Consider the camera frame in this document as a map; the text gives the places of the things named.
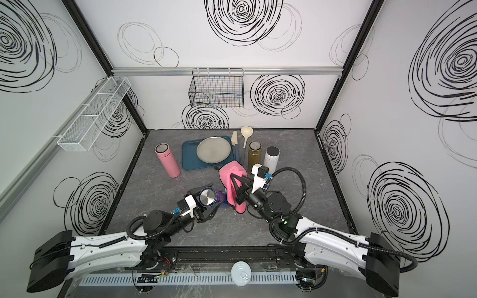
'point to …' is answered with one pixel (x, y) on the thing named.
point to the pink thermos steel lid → (163, 151)
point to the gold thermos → (254, 154)
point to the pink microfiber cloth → (225, 171)
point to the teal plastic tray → (191, 161)
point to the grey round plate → (213, 149)
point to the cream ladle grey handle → (246, 131)
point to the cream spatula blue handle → (234, 139)
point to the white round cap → (241, 273)
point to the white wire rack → (85, 130)
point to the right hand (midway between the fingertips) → (231, 178)
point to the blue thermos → (209, 197)
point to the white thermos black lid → (271, 158)
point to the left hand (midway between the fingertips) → (216, 192)
